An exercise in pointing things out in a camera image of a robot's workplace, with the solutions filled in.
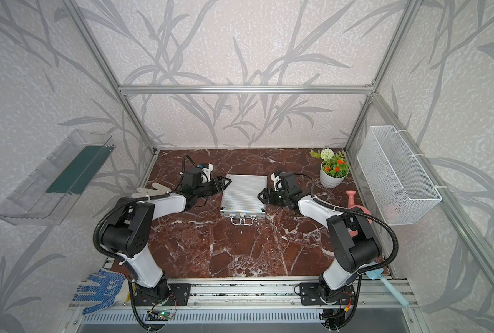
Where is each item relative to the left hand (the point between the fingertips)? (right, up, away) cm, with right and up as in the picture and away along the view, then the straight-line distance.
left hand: (227, 182), depth 94 cm
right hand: (+16, -6, -3) cm, 17 cm away
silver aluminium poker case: (+7, -9, -4) cm, 12 cm away
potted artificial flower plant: (+49, +6, -1) cm, 49 cm away
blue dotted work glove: (-40, -39, -20) cm, 59 cm away
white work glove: (-36, -4, +8) cm, 37 cm away
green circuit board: (-19, -44, -23) cm, 53 cm away
